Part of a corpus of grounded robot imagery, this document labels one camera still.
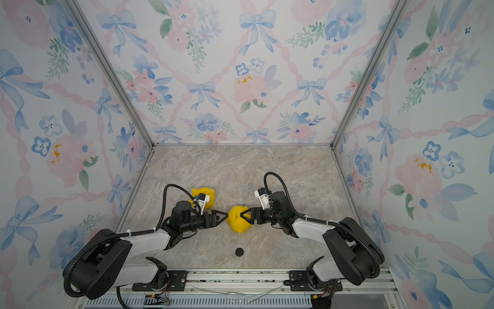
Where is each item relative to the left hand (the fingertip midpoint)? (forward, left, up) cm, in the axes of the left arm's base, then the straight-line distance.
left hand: (225, 217), depth 83 cm
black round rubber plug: (-12, -6, -8) cm, 16 cm away
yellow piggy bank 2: (-2, -5, +1) cm, 6 cm away
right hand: (+2, -10, 0) cm, 10 cm away
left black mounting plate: (-23, +17, -7) cm, 30 cm away
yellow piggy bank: (+11, +10, +2) cm, 15 cm away
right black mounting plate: (-24, -44, -8) cm, 51 cm away
